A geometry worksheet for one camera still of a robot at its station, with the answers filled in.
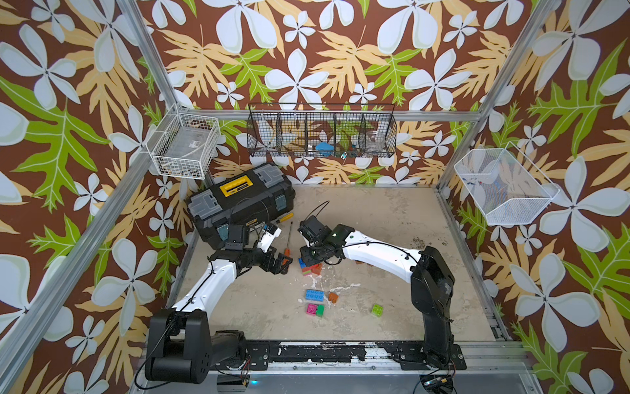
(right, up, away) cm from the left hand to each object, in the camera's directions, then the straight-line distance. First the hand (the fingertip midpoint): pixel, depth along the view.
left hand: (282, 251), depth 85 cm
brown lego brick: (+8, -7, +4) cm, 12 cm away
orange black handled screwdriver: (+1, -2, +11) cm, 11 cm away
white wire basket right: (+77, +23, -3) cm, 80 cm away
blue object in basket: (+16, +38, +8) cm, 42 cm away
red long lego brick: (+12, -7, +5) cm, 15 cm away
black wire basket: (+19, +45, +6) cm, 49 cm away
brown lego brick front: (+18, -16, -1) cm, 24 cm away
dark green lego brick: (+13, -20, -3) cm, 24 cm away
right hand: (+8, -2, +1) cm, 8 cm away
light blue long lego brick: (+11, -16, 0) cm, 19 cm away
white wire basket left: (-36, +39, +1) cm, 53 cm away
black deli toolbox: (-22, +13, +3) cm, 26 cm away
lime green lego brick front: (+33, -20, -3) cm, 39 cm away
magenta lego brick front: (+11, -20, -3) cm, 22 cm away
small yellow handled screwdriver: (-1, +11, +22) cm, 25 cm away
